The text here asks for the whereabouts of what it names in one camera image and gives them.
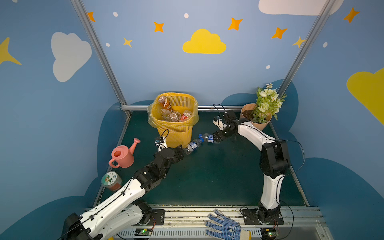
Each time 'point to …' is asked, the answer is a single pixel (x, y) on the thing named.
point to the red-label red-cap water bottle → (186, 114)
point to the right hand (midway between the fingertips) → (221, 133)
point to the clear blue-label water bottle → (206, 137)
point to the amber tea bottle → (164, 102)
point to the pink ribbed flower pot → (246, 113)
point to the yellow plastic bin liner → (173, 109)
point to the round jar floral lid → (112, 180)
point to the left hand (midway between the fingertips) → (177, 148)
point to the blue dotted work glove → (231, 230)
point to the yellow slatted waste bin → (176, 135)
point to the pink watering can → (123, 156)
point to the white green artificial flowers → (268, 103)
